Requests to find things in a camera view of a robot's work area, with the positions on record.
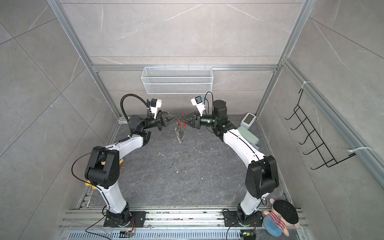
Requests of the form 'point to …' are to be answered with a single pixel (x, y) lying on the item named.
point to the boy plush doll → (282, 215)
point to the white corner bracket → (122, 121)
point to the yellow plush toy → (88, 183)
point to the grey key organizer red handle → (179, 124)
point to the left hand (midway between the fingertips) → (177, 115)
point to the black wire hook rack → (321, 148)
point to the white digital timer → (248, 120)
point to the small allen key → (158, 154)
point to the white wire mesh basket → (177, 80)
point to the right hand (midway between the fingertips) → (182, 119)
